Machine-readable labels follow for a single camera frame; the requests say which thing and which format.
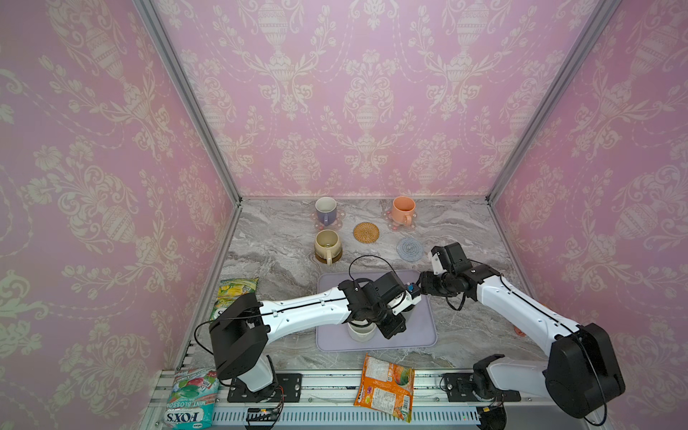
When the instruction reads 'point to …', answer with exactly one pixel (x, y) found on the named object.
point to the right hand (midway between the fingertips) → (424, 284)
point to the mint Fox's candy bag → (193, 399)
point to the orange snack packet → (386, 387)
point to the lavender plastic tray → (419, 332)
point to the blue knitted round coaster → (409, 249)
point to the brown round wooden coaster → (324, 260)
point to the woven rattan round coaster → (365, 232)
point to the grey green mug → (408, 313)
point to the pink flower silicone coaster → (335, 226)
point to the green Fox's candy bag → (229, 291)
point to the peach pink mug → (403, 210)
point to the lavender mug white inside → (326, 208)
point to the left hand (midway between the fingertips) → (404, 329)
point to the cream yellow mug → (327, 245)
